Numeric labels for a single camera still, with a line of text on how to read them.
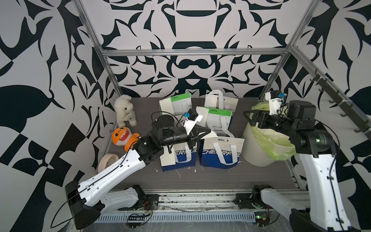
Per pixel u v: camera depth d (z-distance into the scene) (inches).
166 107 33.6
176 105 35.3
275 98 20.4
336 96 23.4
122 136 35.1
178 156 29.1
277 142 24.6
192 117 19.1
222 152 29.3
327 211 13.9
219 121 31.8
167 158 28.0
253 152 30.4
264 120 20.9
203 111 31.3
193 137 19.9
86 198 15.1
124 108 35.3
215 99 34.3
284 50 36.3
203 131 22.1
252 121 21.6
